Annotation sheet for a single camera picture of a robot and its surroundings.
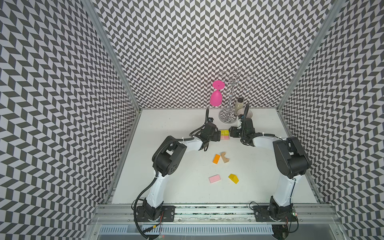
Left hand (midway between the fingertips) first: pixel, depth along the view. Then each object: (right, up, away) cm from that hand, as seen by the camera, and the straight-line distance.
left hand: (214, 131), depth 100 cm
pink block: (+6, -4, -2) cm, 7 cm away
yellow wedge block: (+9, -25, -17) cm, 32 cm away
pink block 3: (-2, -26, -16) cm, 30 cm away
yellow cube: (+8, -1, -2) cm, 8 cm away
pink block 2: (+8, -4, -1) cm, 9 cm away
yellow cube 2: (+5, -1, -2) cm, 6 cm away
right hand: (+12, 0, +1) cm, 12 cm away
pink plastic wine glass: (0, +22, -7) cm, 23 cm away
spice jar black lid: (+20, +20, +11) cm, 30 cm away
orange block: (0, -16, -9) cm, 18 cm away
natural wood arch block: (+6, -17, -9) cm, 20 cm away
